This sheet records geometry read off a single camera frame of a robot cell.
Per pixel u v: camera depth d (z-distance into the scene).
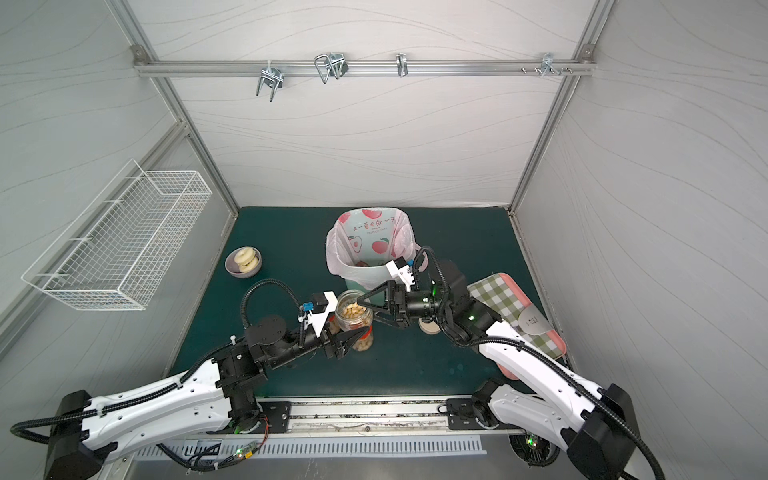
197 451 0.71
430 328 0.87
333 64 0.76
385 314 0.57
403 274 0.65
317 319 0.56
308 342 0.57
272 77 0.79
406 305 0.59
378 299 0.61
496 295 0.95
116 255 0.68
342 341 0.58
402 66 0.78
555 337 0.86
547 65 0.76
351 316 0.66
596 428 0.38
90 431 0.42
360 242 0.92
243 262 0.98
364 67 0.78
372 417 0.75
